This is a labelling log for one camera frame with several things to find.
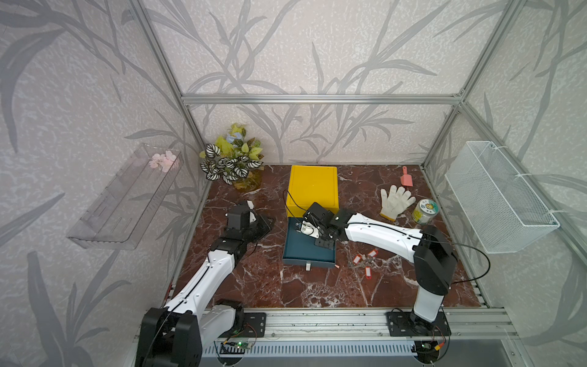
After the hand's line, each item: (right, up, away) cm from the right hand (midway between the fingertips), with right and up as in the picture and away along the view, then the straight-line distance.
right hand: (321, 230), depth 87 cm
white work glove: (+37, +10, +19) cm, 43 cm away
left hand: (-17, +5, -4) cm, 18 cm away
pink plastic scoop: (+44, +21, +25) cm, 54 cm away
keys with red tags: (+18, -12, +2) cm, 22 cm away
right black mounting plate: (+25, -28, -14) cm, 40 cm away
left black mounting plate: (-23, -28, -13) cm, 39 cm away
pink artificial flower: (-55, +26, -10) cm, 61 cm away
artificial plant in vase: (-33, +27, 0) cm, 43 cm away
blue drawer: (-8, -6, -2) cm, 10 cm away
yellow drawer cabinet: (-4, +18, -3) cm, 18 cm away
